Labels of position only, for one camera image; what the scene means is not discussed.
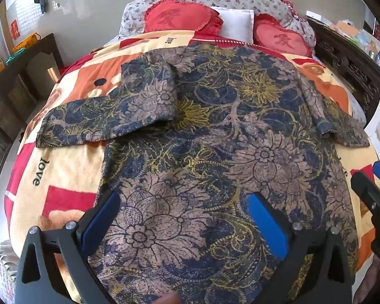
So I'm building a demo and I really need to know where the red heart pillow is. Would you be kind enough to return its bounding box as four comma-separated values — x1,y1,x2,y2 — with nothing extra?
144,0,224,35
253,13,314,58

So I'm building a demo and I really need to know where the red ruffled cushion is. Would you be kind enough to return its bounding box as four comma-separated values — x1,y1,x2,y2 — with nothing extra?
281,0,302,18

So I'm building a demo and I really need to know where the white flat box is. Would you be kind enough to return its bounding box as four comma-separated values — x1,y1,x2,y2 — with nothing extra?
306,10,325,23

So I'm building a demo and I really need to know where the yellow bag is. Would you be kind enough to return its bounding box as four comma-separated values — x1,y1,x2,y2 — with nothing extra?
12,32,40,53

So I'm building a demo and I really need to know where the dark wooden cabinet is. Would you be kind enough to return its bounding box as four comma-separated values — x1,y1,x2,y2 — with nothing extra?
0,33,64,143

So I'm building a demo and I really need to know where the pale bed sheet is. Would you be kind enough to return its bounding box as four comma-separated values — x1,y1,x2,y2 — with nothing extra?
348,95,367,125

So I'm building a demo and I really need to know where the orange and cream printed blanket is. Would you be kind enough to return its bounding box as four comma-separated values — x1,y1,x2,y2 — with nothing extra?
5,30,380,304

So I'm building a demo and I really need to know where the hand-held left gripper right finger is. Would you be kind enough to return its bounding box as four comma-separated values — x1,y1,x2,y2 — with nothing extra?
246,193,357,304

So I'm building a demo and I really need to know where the blue floral patterned shirt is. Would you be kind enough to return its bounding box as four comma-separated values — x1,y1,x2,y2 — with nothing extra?
35,43,372,304

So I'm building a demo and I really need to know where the dark carved wooden headboard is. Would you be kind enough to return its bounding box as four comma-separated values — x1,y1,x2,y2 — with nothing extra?
307,17,380,111

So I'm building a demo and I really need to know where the orange box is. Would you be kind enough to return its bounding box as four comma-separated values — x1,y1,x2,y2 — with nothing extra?
337,21,362,37

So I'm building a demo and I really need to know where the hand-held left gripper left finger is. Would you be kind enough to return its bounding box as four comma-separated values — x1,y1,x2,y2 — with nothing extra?
14,191,121,304

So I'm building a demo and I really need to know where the white pillow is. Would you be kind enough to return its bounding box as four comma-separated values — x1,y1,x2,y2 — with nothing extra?
211,6,255,44

